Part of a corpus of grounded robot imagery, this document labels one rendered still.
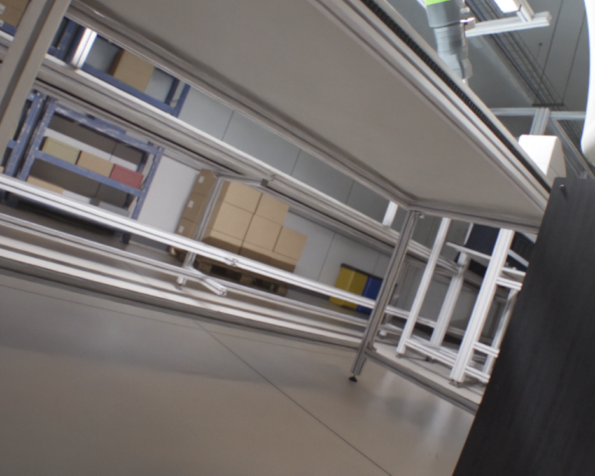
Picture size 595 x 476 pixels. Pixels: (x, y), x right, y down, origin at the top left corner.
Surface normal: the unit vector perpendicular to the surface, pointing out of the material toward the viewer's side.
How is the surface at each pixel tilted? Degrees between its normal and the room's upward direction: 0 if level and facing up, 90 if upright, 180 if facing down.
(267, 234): 90
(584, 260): 90
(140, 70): 90
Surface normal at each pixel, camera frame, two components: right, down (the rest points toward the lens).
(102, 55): 0.59, 0.17
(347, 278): -0.72, -0.31
